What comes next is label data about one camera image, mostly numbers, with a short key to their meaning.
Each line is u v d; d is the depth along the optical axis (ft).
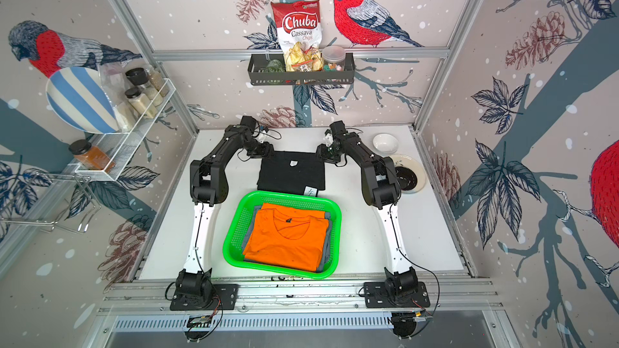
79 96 2.17
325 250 2.61
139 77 2.60
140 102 2.50
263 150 3.21
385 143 3.64
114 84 2.29
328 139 3.38
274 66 2.98
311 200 2.87
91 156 2.02
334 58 2.66
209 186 2.20
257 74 3.04
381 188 2.14
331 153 3.12
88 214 2.08
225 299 2.39
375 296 2.38
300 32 2.65
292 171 3.43
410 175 3.18
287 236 2.68
